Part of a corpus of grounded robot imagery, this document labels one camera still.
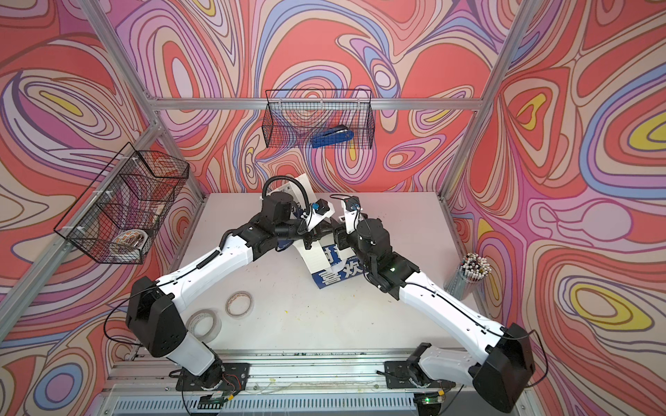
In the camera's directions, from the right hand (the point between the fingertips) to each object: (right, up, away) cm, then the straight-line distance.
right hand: (341, 221), depth 73 cm
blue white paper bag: (+2, -15, +9) cm, 18 cm away
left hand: (-1, -2, +1) cm, 2 cm away
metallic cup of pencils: (+38, -17, +3) cm, 42 cm away
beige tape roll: (-34, -28, +13) cm, 47 cm away
